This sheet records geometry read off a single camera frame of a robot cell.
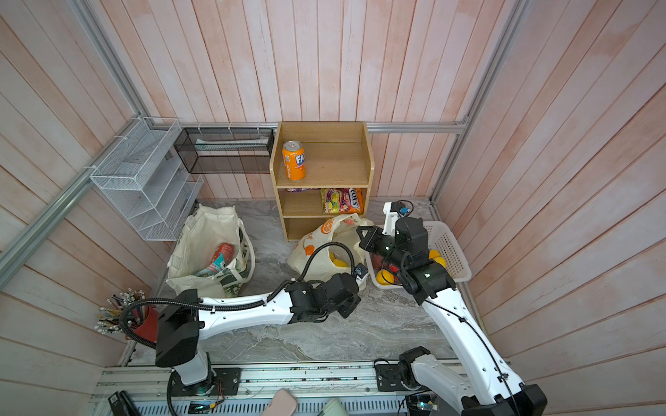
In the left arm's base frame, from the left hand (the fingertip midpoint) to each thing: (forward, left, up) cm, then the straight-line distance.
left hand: (353, 296), depth 76 cm
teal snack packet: (+12, +46, -3) cm, 48 cm away
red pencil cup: (-7, +61, -1) cm, 62 cm away
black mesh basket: (+58, +49, +12) cm, 77 cm away
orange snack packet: (+34, -1, +7) cm, 35 cm away
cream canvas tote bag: (+20, +51, -8) cm, 56 cm away
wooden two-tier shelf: (+37, +10, +18) cm, 42 cm away
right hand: (+12, 0, +18) cm, 22 cm away
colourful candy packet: (+34, +7, +7) cm, 35 cm away
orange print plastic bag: (+8, +6, +15) cm, 18 cm away
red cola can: (+22, +46, -9) cm, 52 cm away
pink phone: (-26, +20, -11) cm, 34 cm away
